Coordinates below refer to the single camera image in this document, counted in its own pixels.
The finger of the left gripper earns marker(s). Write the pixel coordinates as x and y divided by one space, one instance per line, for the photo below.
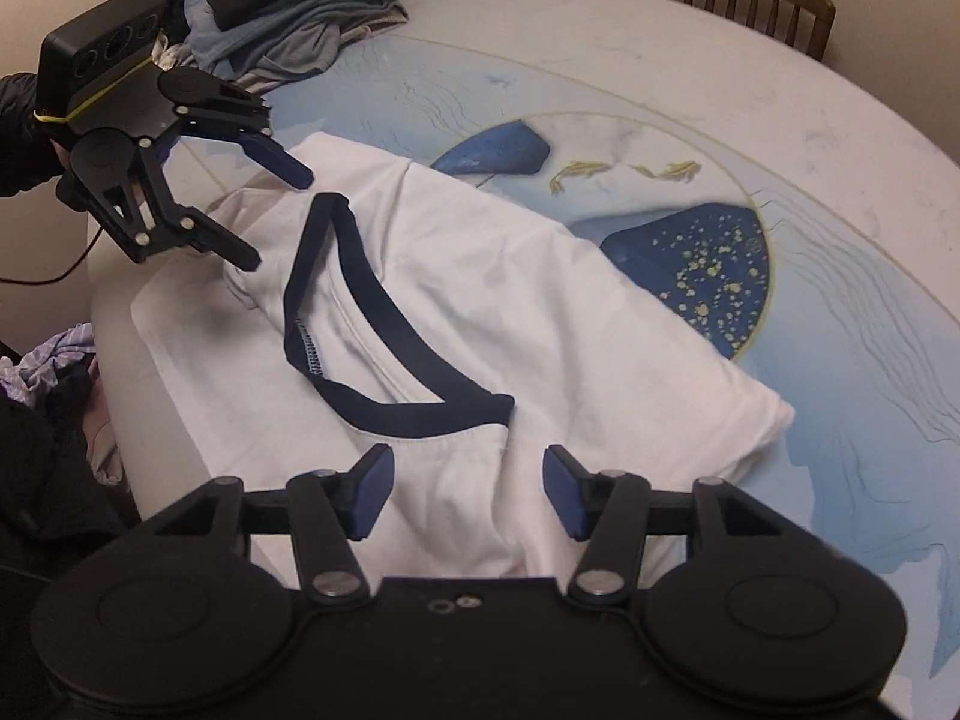
270 155
206 235

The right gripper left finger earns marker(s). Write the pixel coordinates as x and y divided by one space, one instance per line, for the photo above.
327 513

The beige garment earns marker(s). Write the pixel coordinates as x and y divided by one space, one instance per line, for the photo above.
371 26

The white t-shirt navy collar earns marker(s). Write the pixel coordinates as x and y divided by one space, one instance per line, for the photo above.
395 305

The striped purple cloth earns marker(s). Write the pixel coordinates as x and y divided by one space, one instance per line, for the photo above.
37 373

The blue-grey folded garment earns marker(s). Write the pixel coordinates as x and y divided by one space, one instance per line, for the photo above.
208 45

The person's left hand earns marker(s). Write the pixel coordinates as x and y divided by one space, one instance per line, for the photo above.
28 157

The black camera box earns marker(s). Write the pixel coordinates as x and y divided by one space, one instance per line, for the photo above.
86 55

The blue patterned table mat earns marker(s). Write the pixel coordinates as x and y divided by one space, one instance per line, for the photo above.
801 300

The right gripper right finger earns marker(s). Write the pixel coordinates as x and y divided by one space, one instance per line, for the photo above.
609 515

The grey ribbed garment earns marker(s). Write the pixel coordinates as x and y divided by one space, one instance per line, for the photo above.
278 59

